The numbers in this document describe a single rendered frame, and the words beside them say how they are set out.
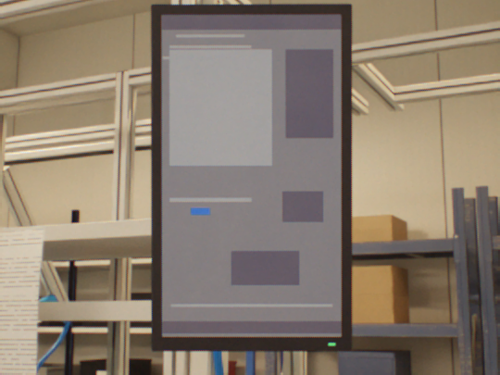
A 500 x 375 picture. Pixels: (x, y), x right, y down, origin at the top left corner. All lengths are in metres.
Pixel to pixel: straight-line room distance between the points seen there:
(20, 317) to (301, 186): 0.71
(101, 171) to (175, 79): 4.73
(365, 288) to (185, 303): 3.23
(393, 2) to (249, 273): 4.15
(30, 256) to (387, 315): 2.94
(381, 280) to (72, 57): 3.22
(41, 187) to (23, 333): 4.63
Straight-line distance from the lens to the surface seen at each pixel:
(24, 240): 1.61
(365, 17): 5.18
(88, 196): 5.87
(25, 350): 1.59
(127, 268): 2.17
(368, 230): 4.34
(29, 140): 3.14
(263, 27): 1.13
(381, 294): 4.28
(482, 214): 4.18
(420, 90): 2.43
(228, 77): 1.11
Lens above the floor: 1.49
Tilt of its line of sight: 11 degrees up
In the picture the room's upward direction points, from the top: straight up
